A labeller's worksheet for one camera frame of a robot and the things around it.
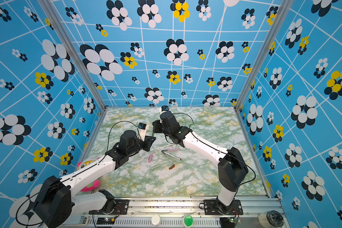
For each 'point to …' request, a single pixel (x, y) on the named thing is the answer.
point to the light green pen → (163, 150)
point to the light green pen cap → (155, 166)
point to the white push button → (155, 220)
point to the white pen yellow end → (166, 146)
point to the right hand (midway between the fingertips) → (154, 123)
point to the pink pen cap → (150, 158)
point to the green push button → (188, 220)
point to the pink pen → (173, 149)
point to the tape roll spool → (270, 219)
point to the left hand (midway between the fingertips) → (156, 135)
